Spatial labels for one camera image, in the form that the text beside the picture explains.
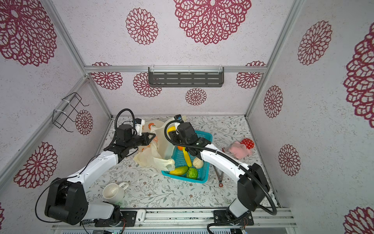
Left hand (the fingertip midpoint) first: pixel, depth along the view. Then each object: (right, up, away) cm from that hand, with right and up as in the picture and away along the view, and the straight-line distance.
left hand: (155, 137), depth 84 cm
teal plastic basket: (+14, -16, +11) cm, 24 cm away
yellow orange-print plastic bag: (+3, -8, -4) cm, 10 cm away
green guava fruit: (+22, -21, -1) cm, 30 cm away
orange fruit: (+14, -8, +13) cm, 21 cm away
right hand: (+11, +4, -4) cm, 12 cm away
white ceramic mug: (-23, -31, -2) cm, 38 cm away
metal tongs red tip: (+38, -25, +3) cm, 46 cm away
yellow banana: (+19, -14, +10) cm, 26 cm away
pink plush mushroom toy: (+54, -8, +8) cm, 55 cm away
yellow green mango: (+14, -20, +1) cm, 25 cm away
